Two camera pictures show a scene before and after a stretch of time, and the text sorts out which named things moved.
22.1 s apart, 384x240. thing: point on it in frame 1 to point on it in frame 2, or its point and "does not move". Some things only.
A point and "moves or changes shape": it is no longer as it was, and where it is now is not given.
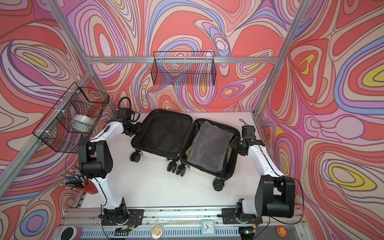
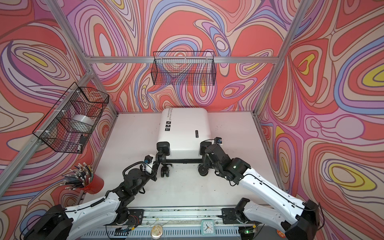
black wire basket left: (72, 119) does not move
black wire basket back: (183, 68) does not move
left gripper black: (139, 128) to (153, 172)
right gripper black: (233, 144) to (206, 161)
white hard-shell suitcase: (204, 147) moves or changes shape
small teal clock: (208, 227) does not move
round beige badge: (156, 231) does not move
